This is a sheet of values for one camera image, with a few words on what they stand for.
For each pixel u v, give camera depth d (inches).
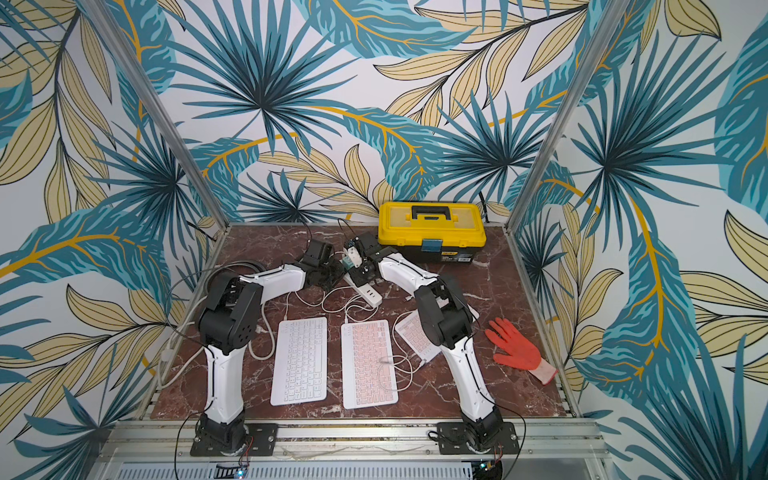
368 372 33.2
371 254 30.8
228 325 21.4
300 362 33.8
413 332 36.4
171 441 29.5
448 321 23.2
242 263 42.0
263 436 28.9
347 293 39.6
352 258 36.4
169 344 35.7
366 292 38.5
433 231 38.1
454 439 28.8
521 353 34.9
